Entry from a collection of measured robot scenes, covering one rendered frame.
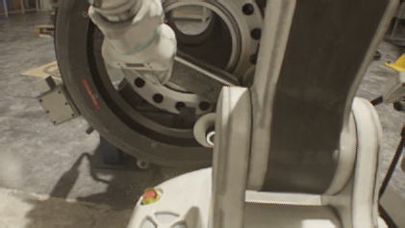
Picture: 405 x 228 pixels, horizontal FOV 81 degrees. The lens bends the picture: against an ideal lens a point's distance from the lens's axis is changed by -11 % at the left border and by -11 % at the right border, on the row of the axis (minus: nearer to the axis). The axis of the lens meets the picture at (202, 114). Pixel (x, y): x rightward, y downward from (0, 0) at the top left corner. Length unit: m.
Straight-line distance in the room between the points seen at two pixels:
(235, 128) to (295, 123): 0.08
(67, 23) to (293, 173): 0.61
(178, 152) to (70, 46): 0.42
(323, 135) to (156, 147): 0.55
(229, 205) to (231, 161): 0.06
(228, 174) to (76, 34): 0.54
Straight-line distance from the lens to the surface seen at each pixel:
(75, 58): 0.75
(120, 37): 0.30
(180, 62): 0.67
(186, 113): 0.87
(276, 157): 0.34
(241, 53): 0.83
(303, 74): 0.32
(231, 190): 0.34
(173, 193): 0.58
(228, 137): 0.33
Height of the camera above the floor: 0.76
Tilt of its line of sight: 26 degrees down
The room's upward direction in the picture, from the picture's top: 3 degrees clockwise
